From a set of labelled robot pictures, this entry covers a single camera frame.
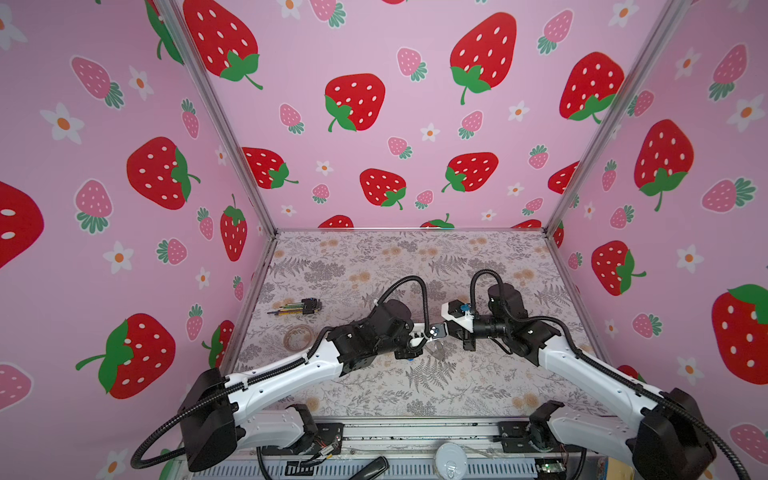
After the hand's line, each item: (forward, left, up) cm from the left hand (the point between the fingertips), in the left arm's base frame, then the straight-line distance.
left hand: (426, 325), depth 74 cm
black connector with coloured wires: (+16, +38, -17) cm, 44 cm away
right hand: (+1, -2, -1) cm, 3 cm away
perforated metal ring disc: (-7, 0, +12) cm, 14 cm away
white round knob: (-27, -5, -13) cm, 30 cm away
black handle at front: (-28, +11, -14) cm, 34 cm away
